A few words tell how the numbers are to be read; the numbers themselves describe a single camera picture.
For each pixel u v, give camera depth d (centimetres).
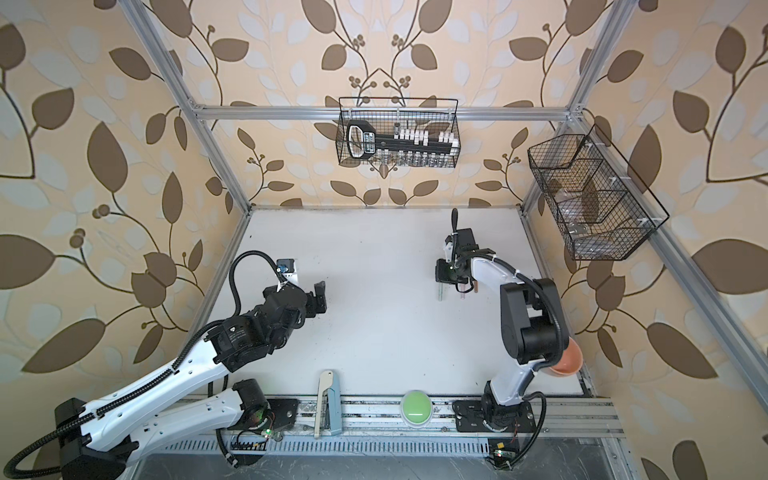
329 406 73
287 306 53
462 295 96
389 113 90
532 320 48
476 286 86
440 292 92
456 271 73
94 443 40
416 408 74
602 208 73
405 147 83
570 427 72
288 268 63
